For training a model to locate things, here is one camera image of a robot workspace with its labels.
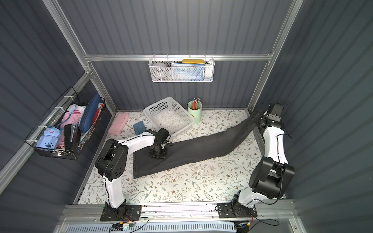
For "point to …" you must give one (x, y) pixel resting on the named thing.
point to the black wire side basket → (73, 100)
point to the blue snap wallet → (139, 127)
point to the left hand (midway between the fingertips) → (162, 159)
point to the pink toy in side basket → (68, 118)
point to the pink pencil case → (118, 123)
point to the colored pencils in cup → (194, 103)
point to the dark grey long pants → (219, 143)
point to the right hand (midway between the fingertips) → (264, 116)
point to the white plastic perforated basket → (169, 114)
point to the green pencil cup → (197, 113)
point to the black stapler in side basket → (70, 131)
